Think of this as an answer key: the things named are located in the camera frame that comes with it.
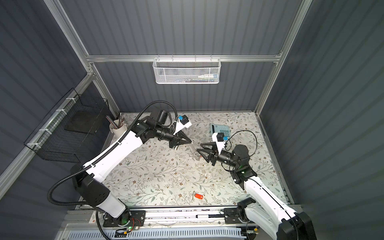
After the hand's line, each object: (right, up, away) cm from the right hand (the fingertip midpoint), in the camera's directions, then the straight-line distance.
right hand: (201, 150), depth 69 cm
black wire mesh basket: (-66, +9, +3) cm, 67 cm away
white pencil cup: (-56, +10, +32) cm, 65 cm away
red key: (-1, -27, +11) cm, 29 cm away
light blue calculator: (+16, +10, +39) cm, 43 cm away
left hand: (-5, +4, +1) cm, 7 cm away
